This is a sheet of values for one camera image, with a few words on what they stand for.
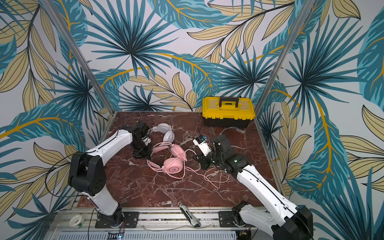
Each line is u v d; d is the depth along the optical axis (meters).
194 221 0.73
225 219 0.73
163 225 0.74
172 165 0.74
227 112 0.99
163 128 1.01
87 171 0.46
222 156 0.56
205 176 0.88
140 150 0.74
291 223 0.39
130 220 0.73
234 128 1.10
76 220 0.72
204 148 0.65
